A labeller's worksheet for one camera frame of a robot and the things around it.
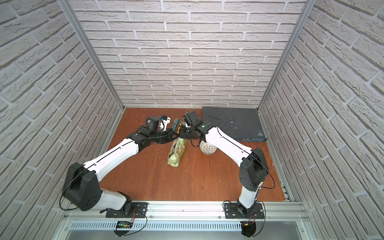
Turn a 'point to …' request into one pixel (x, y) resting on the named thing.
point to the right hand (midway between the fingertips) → (175, 136)
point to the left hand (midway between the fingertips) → (179, 131)
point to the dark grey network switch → (243, 124)
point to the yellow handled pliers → (178, 129)
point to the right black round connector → (248, 228)
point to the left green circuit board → (124, 224)
